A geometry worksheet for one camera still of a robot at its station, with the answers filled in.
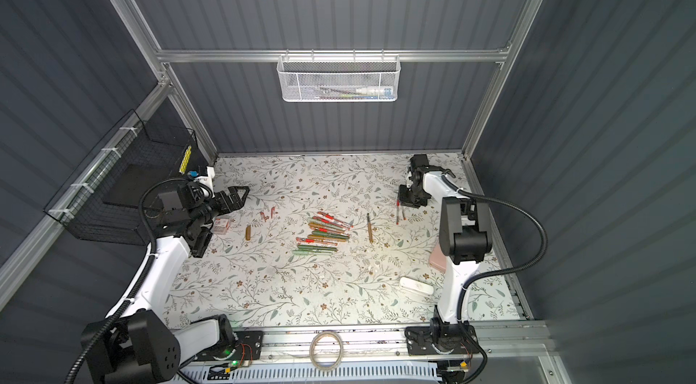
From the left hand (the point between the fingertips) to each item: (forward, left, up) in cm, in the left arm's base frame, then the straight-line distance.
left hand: (238, 191), depth 81 cm
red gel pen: (+6, -54, -22) cm, 59 cm away
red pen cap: (+8, -4, -22) cm, 23 cm away
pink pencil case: (-12, -63, -21) cm, 67 cm away
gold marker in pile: (0, -26, -21) cm, 34 cm away
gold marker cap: (-2, +3, -22) cm, 22 cm away
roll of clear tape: (-37, -23, -21) cm, 49 cm away
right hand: (+8, -55, -17) cm, 58 cm away
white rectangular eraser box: (-22, -54, -19) cm, 61 cm away
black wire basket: (-9, +29, +8) cm, 32 cm away
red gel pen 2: (+5, -26, -22) cm, 35 cm away
